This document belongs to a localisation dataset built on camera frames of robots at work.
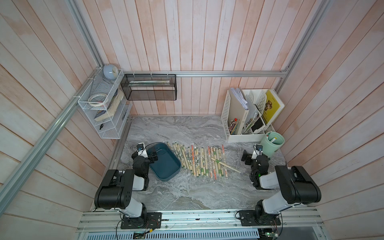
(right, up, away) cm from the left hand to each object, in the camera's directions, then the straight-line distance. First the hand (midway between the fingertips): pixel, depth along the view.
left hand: (147, 149), depth 92 cm
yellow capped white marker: (+80, +6, 0) cm, 80 cm away
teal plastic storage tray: (+13, -10, +1) cm, 16 cm away
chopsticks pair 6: (+32, -8, +3) cm, 33 cm away
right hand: (+67, 0, +1) cm, 67 cm away
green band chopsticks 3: (+16, -1, +8) cm, 19 cm away
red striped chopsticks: (+29, -6, +3) cm, 30 cm away
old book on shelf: (-15, +25, -13) cm, 32 cm away
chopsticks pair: (+44, -9, +1) cm, 45 cm away
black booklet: (+74, +16, +7) cm, 76 cm away
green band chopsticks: (+46, -8, +2) cm, 47 cm away
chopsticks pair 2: (+43, -12, -2) cm, 44 cm away
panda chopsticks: (+12, +1, +11) cm, 16 cm away
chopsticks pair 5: (+35, -8, +1) cm, 36 cm away
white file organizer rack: (+57, +21, -9) cm, 61 cm away
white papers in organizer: (+57, +36, 0) cm, 67 cm away
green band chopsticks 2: (+22, -9, +1) cm, 24 cm away
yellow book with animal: (+80, +27, +3) cm, 85 cm away
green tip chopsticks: (+20, -6, +4) cm, 21 cm away
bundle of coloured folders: (+54, +15, 0) cm, 56 cm away
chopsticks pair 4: (+38, -9, +3) cm, 39 cm away
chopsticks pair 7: (+31, -8, +2) cm, 32 cm away
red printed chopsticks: (+49, -8, +2) cm, 50 cm away
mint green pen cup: (+76, +4, -5) cm, 76 cm away
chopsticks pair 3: (+40, -9, +2) cm, 41 cm away
